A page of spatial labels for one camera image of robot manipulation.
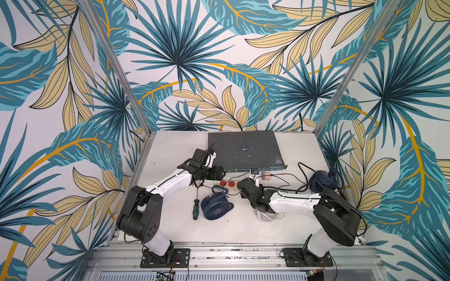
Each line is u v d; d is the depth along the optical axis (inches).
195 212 33.0
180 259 28.6
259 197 26.4
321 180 35.8
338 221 17.6
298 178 38.3
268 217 30.1
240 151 41.4
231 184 36.3
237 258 29.5
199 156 28.3
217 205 30.1
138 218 17.4
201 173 27.7
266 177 38.1
